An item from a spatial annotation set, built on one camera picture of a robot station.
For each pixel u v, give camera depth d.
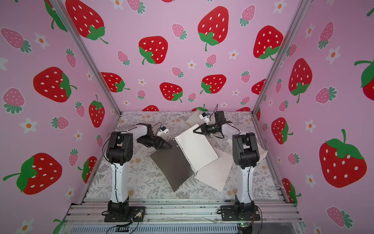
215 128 0.80
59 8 0.68
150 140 0.84
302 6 0.69
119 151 0.60
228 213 0.73
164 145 0.88
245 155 0.57
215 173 0.90
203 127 0.90
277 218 0.73
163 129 0.88
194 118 1.20
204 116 0.91
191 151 0.91
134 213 0.76
